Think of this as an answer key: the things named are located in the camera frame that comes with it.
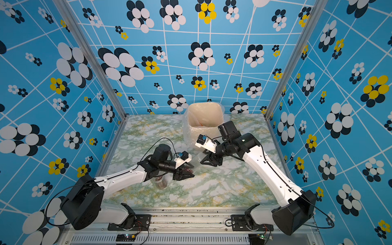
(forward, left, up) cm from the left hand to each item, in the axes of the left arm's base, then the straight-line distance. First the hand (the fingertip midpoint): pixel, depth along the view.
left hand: (195, 169), depth 77 cm
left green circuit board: (-27, +33, -17) cm, 46 cm away
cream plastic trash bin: (+35, -5, +1) cm, 36 cm away
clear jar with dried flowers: (-3, +19, -10) cm, 21 cm away
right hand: (+3, -6, +9) cm, 12 cm away
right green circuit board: (-27, -29, -15) cm, 43 cm away
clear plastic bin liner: (+27, -17, +11) cm, 34 cm away
